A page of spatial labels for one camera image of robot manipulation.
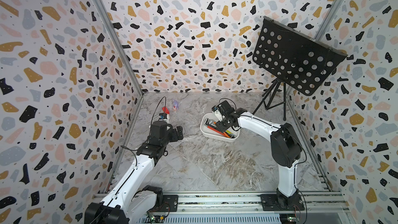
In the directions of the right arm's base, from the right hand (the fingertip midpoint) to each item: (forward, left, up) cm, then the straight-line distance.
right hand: (221, 123), depth 95 cm
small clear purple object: (+17, +32, -3) cm, 37 cm away
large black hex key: (-4, +3, +1) cm, 5 cm away
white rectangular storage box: (-3, +7, -5) cm, 9 cm away
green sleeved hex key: (-3, -5, -5) cm, 8 cm away
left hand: (-10, +25, +10) cm, 29 cm away
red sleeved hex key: (-2, +3, -5) cm, 6 cm away
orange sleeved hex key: (-5, -4, -6) cm, 8 cm away
